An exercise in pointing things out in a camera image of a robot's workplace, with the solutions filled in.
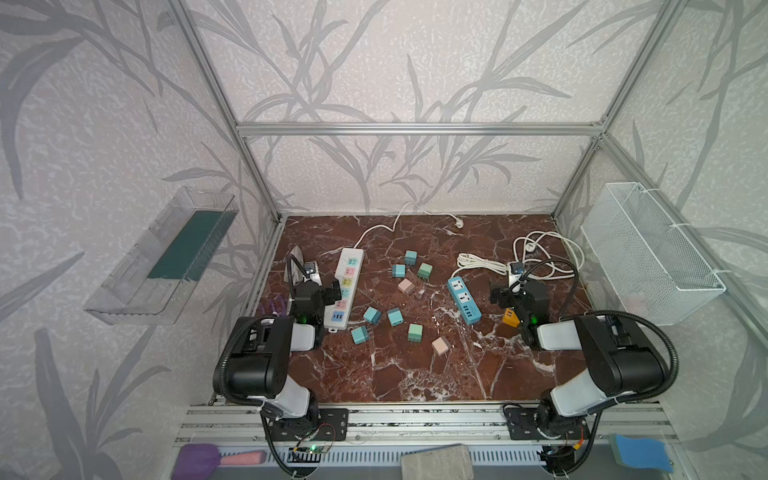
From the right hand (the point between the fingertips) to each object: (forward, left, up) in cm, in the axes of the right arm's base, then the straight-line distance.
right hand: (506, 276), depth 95 cm
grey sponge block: (-48, +24, -3) cm, 54 cm away
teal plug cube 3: (-11, +36, -5) cm, 38 cm away
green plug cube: (+5, +26, -5) cm, 27 cm away
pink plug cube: (-1, +32, -4) cm, 32 cm away
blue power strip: (-7, +14, -4) cm, 16 cm away
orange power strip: (-13, +1, -3) cm, 13 cm away
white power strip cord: (+28, +11, -5) cm, 30 cm away
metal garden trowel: (+14, +72, -5) cm, 73 cm away
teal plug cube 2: (-11, +43, -4) cm, 44 cm away
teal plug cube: (+6, +35, -4) cm, 36 cm away
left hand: (0, +60, +1) cm, 60 cm away
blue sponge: (-46, -22, -5) cm, 51 cm away
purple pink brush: (-47, +81, -5) cm, 94 cm away
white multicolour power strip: (+6, +52, -4) cm, 53 cm away
